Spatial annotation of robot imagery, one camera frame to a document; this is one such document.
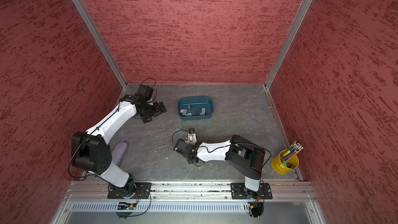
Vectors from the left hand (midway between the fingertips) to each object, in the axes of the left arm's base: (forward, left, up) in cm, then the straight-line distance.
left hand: (159, 116), depth 86 cm
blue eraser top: (-1, -9, -13) cm, 16 cm away
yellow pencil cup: (-25, -63, -6) cm, 68 cm away
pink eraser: (+13, -10, -12) cm, 20 cm away
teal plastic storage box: (+16, -19, -13) cm, 28 cm away
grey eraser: (+10, -25, -8) cm, 28 cm away
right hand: (-14, -18, -15) cm, 27 cm away
